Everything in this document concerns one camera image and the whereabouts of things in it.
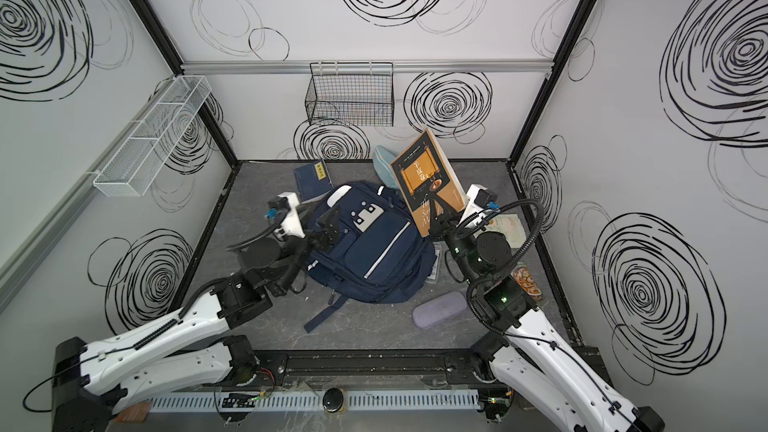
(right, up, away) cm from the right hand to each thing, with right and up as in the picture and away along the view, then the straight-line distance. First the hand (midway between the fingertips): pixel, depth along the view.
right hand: (427, 197), depth 63 cm
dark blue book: (-37, +5, +51) cm, 63 cm away
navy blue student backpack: (-10, -18, +26) cm, 33 cm away
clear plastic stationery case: (+5, -25, +25) cm, 36 cm away
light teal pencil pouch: (-10, +13, +52) cm, 55 cm away
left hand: (-22, -2, +2) cm, 22 cm away
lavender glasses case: (+6, -31, +18) cm, 36 cm away
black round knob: (-20, -42, -1) cm, 47 cm away
